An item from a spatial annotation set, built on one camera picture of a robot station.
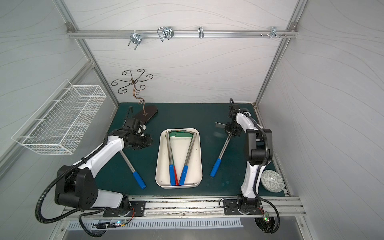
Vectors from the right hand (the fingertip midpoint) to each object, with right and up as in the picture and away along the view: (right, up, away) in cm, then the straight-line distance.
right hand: (230, 133), depth 97 cm
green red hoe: (-34, -22, -16) cm, 43 cm away
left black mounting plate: (-52, -35, -23) cm, 67 cm away
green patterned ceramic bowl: (+20, -25, -15) cm, 35 cm away
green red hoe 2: (-33, -1, +1) cm, 33 cm away
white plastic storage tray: (-33, -5, +1) cm, 33 cm away
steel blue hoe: (-57, -22, -13) cm, 63 cm away
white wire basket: (-87, +8, -27) cm, 91 cm away
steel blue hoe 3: (-29, -20, -15) cm, 38 cm away
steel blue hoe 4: (-10, -16, -11) cm, 22 cm away
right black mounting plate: (-5, -35, -23) cm, 42 cm away
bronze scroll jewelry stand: (-58, +15, +16) cm, 63 cm away
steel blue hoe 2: (-37, -14, -11) cm, 41 cm away
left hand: (-49, -5, -11) cm, 50 cm away
